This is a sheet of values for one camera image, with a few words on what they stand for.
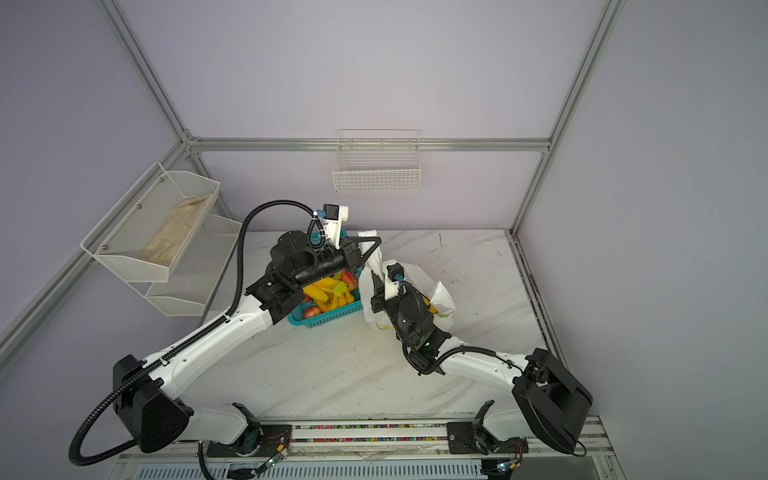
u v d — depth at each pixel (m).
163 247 0.75
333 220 0.59
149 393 0.39
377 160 0.94
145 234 0.75
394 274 0.61
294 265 0.53
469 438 0.74
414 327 0.60
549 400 0.42
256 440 0.69
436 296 0.62
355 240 0.65
